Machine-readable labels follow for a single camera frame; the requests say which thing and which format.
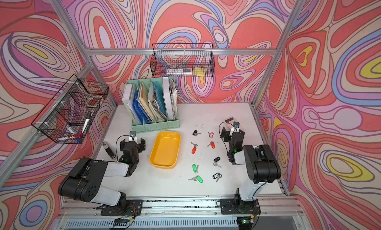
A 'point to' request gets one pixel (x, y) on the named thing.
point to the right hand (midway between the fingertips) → (231, 131)
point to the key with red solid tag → (213, 144)
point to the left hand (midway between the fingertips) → (134, 139)
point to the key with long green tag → (195, 168)
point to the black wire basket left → (68, 117)
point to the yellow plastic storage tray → (165, 149)
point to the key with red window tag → (194, 149)
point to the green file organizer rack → (152, 103)
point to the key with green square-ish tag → (198, 177)
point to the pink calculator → (229, 119)
